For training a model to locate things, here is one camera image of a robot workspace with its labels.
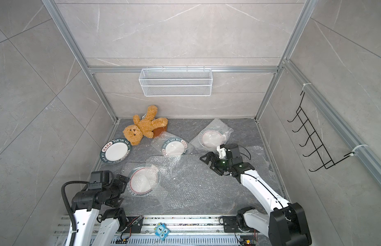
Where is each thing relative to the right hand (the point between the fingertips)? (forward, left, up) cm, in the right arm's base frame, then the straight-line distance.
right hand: (206, 162), depth 81 cm
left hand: (-10, +39, -2) cm, 41 cm away
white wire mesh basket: (+51, +20, +17) cm, 57 cm away
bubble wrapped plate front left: (-5, +36, -10) cm, 38 cm away
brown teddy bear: (+25, +46, -5) cm, 53 cm away
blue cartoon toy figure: (-29, +23, -11) cm, 39 cm away
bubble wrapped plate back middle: (+21, +23, -12) cm, 33 cm away
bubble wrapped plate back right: (+28, -9, -10) cm, 31 cm away
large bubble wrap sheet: (-6, +10, -13) cm, 18 cm away
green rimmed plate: (+17, +60, -13) cm, 64 cm away
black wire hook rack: (-4, -48, +18) cm, 51 cm away
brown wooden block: (+31, +32, -9) cm, 46 cm away
